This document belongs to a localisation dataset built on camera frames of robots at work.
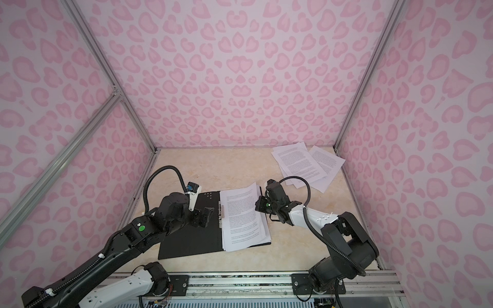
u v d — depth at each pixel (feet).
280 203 2.28
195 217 2.11
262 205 2.57
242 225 2.90
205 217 2.15
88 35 2.46
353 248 1.43
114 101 2.88
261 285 2.45
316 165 3.63
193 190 2.07
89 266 1.39
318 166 3.63
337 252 1.35
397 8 2.27
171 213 1.72
